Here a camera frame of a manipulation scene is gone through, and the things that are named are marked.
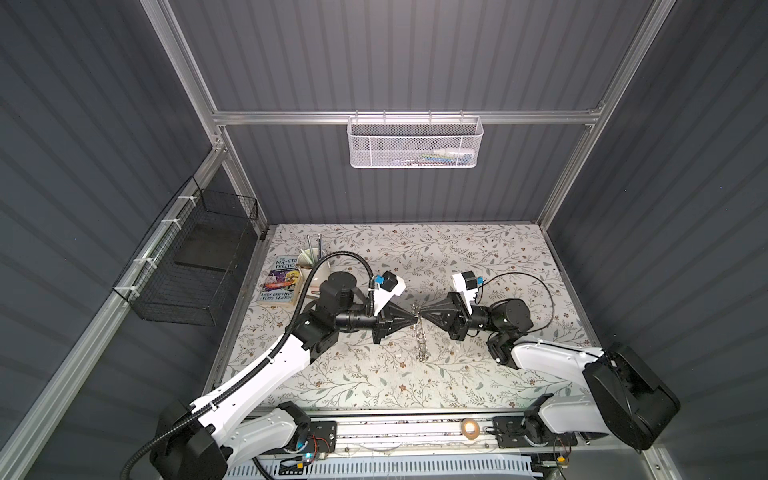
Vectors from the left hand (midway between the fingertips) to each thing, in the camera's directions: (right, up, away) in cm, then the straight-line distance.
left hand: (417, 320), depth 67 cm
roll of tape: (+14, -30, +9) cm, 34 cm away
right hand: (+2, 0, -1) cm, 2 cm away
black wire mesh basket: (-57, +11, +6) cm, 58 cm away
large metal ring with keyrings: (+1, -3, -2) cm, 4 cm away
